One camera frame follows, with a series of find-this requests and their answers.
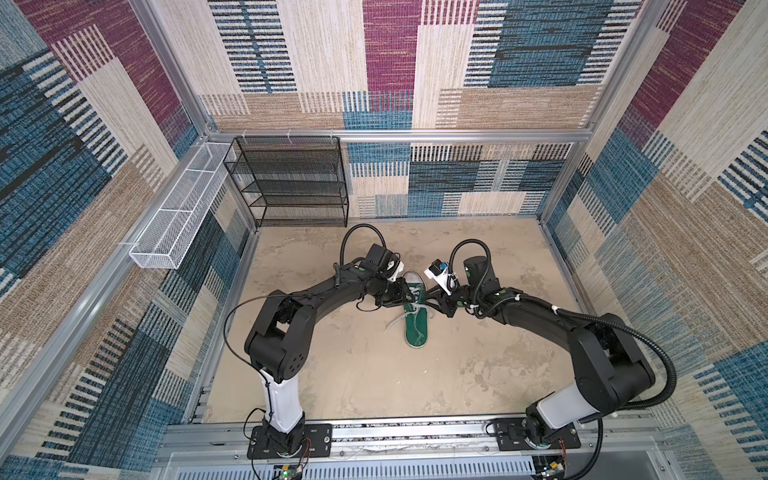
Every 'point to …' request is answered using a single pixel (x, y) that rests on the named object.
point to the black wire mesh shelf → (291, 181)
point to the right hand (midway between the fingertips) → (426, 299)
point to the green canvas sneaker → (416, 313)
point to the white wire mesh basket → (165, 240)
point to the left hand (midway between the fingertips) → (414, 296)
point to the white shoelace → (414, 291)
